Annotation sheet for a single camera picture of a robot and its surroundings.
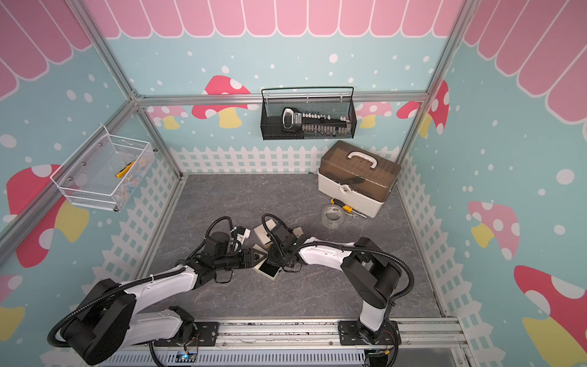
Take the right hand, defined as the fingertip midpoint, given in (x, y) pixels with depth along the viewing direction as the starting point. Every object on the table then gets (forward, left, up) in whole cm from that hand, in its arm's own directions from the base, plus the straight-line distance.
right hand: (268, 260), depth 87 cm
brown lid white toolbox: (+27, -36, +17) cm, 48 cm away
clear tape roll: (+23, -27, -4) cm, 36 cm away
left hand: (-1, +1, +3) cm, 4 cm away
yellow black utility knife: (+18, +46, +30) cm, 58 cm away
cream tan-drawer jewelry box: (+12, -11, 0) cm, 17 cm away
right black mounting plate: (-24, -28, -4) cm, 37 cm away
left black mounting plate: (-24, +18, -3) cm, 31 cm away
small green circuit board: (-30, +26, -5) cm, 40 cm away
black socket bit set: (+41, -19, +32) cm, 56 cm away
